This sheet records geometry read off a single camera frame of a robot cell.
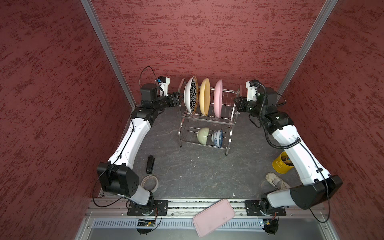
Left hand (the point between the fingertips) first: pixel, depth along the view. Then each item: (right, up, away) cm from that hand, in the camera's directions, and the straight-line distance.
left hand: (181, 98), depth 75 cm
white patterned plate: (+5, +3, +8) cm, 10 cm away
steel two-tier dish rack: (+4, -14, +23) cm, 27 cm away
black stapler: (-20, -37, +12) cm, 44 cm away
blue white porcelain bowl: (+20, -22, +10) cm, 31 cm away
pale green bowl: (+12, -21, +12) cm, 26 cm away
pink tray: (+16, -58, -5) cm, 61 cm away
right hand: (+27, -2, -2) cm, 27 cm away
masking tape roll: (-19, -48, +8) cm, 52 cm away
